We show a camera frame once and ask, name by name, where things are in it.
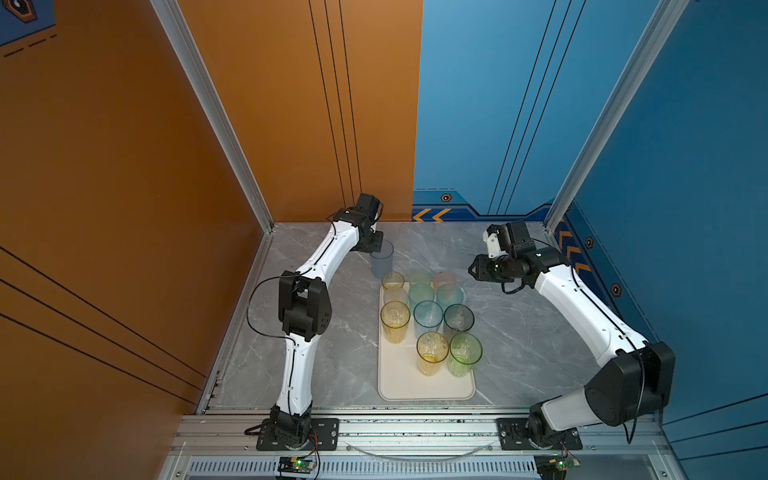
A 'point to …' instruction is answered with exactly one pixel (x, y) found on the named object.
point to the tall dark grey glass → (459, 317)
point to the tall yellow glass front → (395, 317)
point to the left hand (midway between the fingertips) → (373, 243)
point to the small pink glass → (444, 277)
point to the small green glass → (421, 281)
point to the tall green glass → (465, 350)
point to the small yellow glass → (393, 281)
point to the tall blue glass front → (428, 316)
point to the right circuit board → (554, 466)
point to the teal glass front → (421, 292)
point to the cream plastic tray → (399, 377)
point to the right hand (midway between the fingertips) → (473, 269)
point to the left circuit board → (296, 464)
